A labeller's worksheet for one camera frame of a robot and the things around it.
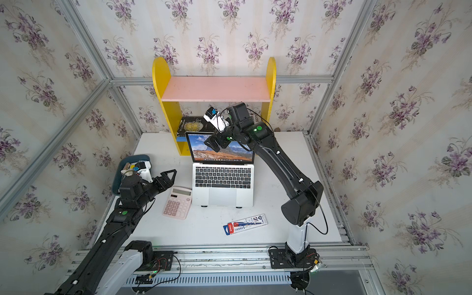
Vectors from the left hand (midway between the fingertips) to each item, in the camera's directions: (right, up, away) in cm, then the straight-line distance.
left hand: (173, 175), depth 78 cm
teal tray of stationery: (-33, +2, +21) cm, 40 cm away
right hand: (+18, +18, -4) cm, 26 cm away
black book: (+3, +26, +26) cm, 37 cm away
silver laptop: (+19, -6, +26) cm, 33 cm away
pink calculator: (-1, -15, +10) cm, 18 cm away
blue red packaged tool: (+31, -23, +4) cm, 39 cm away
